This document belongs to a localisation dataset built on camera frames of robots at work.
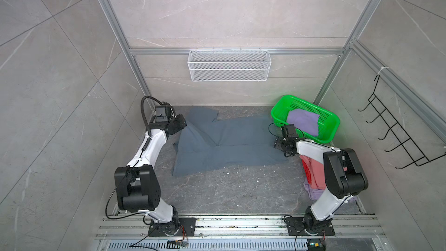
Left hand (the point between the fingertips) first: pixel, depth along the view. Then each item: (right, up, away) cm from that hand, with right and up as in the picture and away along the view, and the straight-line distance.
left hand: (184, 117), depth 88 cm
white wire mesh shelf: (+24, +31, +12) cm, 41 cm away
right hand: (+53, -14, +11) cm, 56 cm away
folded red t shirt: (+63, -27, -2) cm, 69 cm away
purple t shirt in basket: (+72, -2, +20) cm, 75 cm away
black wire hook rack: (+89, -14, -29) cm, 95 cm away
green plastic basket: (+87, -3, +19) cm, 89 cm away
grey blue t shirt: (+10, -15, +7) cm, 19 cm away
